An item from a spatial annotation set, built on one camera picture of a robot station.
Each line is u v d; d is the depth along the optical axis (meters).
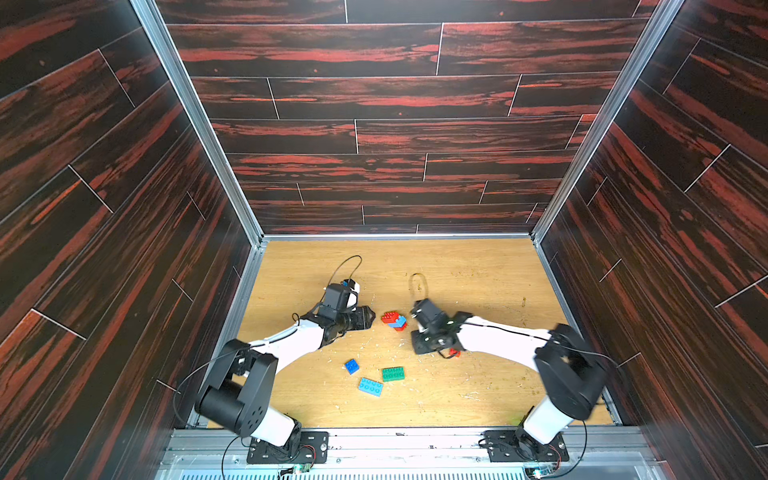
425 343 0.79
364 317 0.80
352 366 0.86
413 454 0.72
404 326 0.91
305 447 0.72
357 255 0.76
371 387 0.82
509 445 0.68
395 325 0.91
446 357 0.73
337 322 0.71
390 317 0.93
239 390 0.44
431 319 0.70
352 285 0.81
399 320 0.91
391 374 0.84
